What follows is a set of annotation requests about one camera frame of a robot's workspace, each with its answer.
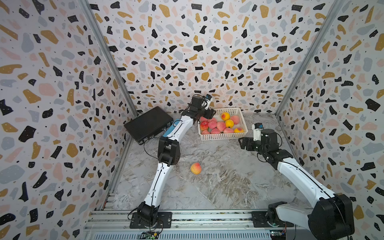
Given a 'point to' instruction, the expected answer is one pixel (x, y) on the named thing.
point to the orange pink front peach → (196, 168)
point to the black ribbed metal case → (148, 123)
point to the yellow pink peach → (239, 130)
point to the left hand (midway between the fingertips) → (214, 109)
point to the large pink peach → (212, 123)
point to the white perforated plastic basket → (234, 111)
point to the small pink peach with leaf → (205, 132)
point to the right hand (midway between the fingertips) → (245, 139)
